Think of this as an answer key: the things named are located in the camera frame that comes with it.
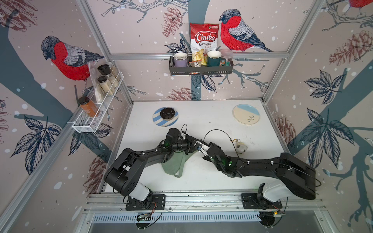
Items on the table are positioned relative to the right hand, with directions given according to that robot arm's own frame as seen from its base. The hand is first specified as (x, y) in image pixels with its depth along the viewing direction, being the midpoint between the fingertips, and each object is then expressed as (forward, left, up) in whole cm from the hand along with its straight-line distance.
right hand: (205, 141), depth 85 cm
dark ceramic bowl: (+26, +28, -5) cm, 38 cm away
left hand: (-3, +1, +6) cm, 7 cm away
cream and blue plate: (+32, -34, -11) cm, 48 cm away
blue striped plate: (+21, +32, -9) cm, 40 cm away
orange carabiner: (+8, -23, -11) cm, 26 cm away
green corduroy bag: (-10, +19, -8) cm, 23 cm away
